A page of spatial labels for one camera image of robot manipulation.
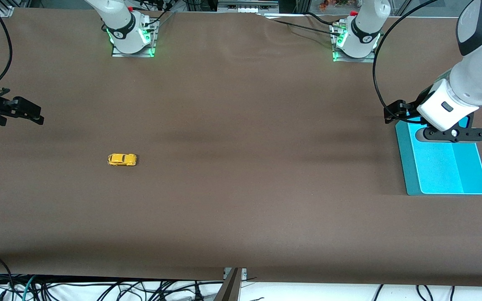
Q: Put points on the teal plastic bin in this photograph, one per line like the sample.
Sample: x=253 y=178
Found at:
x=442 y=171

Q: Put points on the brown table cover sheet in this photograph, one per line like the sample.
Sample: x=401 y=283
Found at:
x=241 y=167

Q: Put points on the dark angled post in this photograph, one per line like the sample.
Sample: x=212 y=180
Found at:
x=229 y=290

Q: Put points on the aluminium frame profile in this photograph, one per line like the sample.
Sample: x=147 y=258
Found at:
x=6 y=10

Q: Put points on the small metal bracket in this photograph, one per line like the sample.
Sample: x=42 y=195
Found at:
x=244 y=274

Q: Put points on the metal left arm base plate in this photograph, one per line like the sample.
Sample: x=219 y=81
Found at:
x=354 y=59

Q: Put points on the yellow beetle toy car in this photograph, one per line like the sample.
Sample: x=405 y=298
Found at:
x=121 y=159

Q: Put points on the colourful small objects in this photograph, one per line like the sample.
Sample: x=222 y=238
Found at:
x=333 y=3

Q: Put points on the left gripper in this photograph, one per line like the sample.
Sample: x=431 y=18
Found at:
x=411 y=107

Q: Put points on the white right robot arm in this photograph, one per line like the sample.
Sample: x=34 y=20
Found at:
x=119 y=25

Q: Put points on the white power strip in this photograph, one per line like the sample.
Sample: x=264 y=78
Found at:
x=245 y=8

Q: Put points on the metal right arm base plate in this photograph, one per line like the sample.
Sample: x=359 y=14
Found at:
x=132 y=54

